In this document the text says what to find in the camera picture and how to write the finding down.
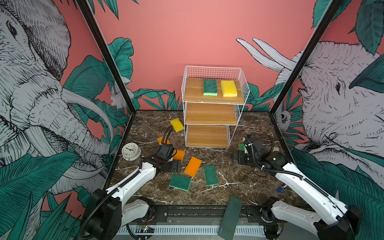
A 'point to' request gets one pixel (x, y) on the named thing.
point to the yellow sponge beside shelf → (177, 124)
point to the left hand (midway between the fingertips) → (175, 163)
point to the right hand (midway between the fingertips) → (236, 153)
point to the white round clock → (131, 151)
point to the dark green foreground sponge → (230, 218)
